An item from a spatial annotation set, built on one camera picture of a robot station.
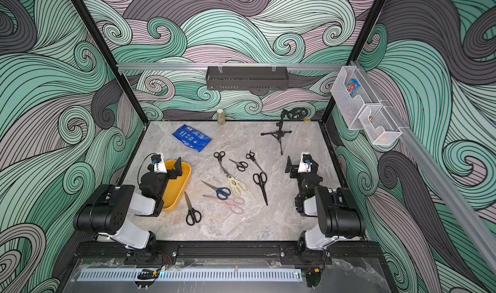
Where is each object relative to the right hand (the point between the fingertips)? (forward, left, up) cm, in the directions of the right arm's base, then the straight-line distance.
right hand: (302, 158), depth 88 cm
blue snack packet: (+20, +58, -8) cm, 62 cm away
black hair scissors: (+10, +24, -12) cm, 28 cm away
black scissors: (-22, +50, -11) cm, 56 cm away
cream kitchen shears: (-8, +31, -12) cm, 34 cm away
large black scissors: (-4, +19, -12) cm, 23 cm away
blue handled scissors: (-12, +38, -11) cm, 42 cm away
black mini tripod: (+21, +7, -6) cm, 22 cm away
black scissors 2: (+10, +41, -11) cm, 44 cm away
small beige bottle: (+33, +41, -5) cm, 53 cm away
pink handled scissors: (-17, +33, -11) cm, 39 cm away
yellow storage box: (-9, +61, -12) cm, 63 cm away
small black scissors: (+3, +29, -12) cm, 32 cm away
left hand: (+1, +63, +1) cm, 63 cm away
